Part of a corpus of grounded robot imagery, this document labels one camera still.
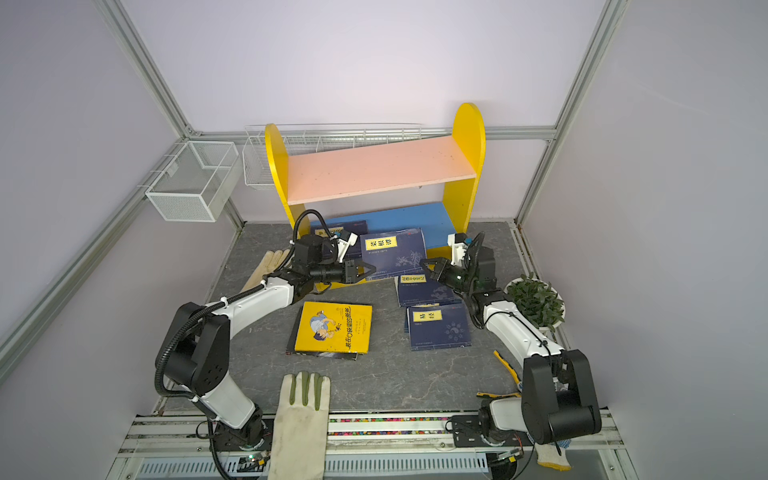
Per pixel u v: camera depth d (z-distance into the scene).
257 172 0.64
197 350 0.46
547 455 0.71
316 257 0.72
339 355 0.84
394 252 0.85
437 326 0.92
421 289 0.99
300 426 0.74
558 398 0.42
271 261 1.08
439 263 0.74
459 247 0.77
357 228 0.96
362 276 0.82
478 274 0.65
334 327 0.87
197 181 0.98
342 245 0.79
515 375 0.82
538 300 0.77
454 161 0.81
